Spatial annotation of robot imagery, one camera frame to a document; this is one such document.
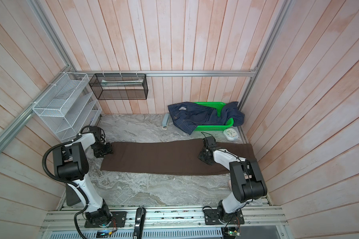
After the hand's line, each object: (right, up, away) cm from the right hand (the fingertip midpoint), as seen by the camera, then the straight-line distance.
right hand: (203, 156), depth 96 cm
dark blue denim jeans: (-11, +28, +12) cm, 32 cm away
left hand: (-62, +1, +1) cm, 62 cm away
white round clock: (+22, +15, +9) cm, 28 cm away
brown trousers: (-23, 0, -1) cm, 23 cm away
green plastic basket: (+17, +37, +22) cm, 46 cm away
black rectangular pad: (-74, -19, -17) cm, 79 cm away
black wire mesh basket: (-58, +49, +7) cm, 76 cm away
